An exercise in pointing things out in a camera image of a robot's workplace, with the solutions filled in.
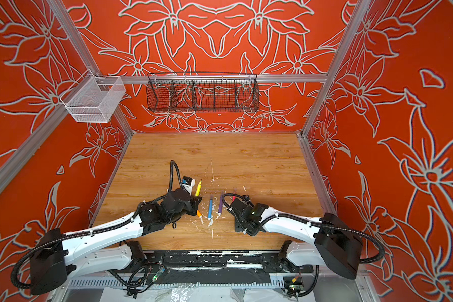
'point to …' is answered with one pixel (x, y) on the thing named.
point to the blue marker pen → (211, 207)
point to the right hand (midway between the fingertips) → (237, 225)
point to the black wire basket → (197, 92)
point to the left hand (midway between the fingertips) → (201, 197)
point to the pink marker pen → (234, 192)
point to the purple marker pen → (221, 205)
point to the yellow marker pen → (199, 188)
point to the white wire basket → (94, 99)
